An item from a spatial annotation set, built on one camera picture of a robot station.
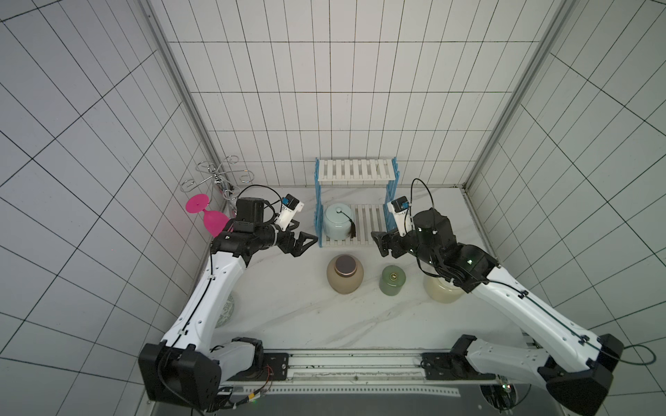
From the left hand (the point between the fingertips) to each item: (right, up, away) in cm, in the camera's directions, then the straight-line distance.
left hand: (302, 236), depth 75 cm
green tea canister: (+28, -15, +7) cm, 33 cm away
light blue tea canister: (+11, +3, +18) cm, 21 cm away
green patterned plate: (-26, -26, +8) cm, 38 cm away
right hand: (+21, +2, -4) cm, 22 cm away
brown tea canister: (+13, -12, +3) cm, 18 cm away
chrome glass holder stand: (-41, +17, +47) cm, 65 cm away
